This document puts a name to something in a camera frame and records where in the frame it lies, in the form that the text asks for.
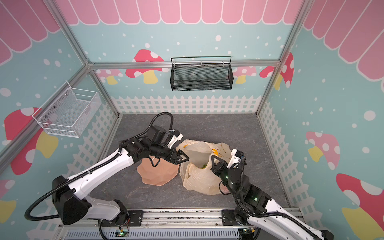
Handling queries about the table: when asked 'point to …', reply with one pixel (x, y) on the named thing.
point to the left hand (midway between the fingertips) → (182, 160)
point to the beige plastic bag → (197, 173)
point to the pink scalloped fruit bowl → (164, 172)
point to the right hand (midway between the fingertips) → (209, 156)
